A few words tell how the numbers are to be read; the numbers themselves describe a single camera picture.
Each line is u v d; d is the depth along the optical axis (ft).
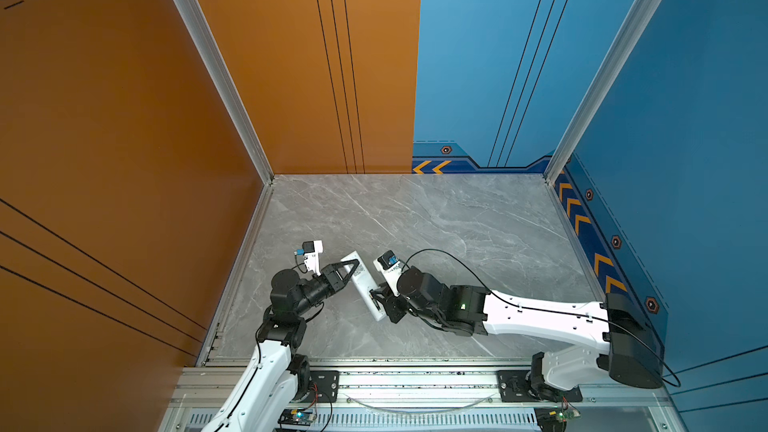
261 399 1.56
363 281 2.46
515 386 2.38
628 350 1.30
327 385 2.43
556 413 2.29
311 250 2.36
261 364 1.73
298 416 2.32
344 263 2.43
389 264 2.01
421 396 2.39
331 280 2.23
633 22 2.60
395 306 2.04
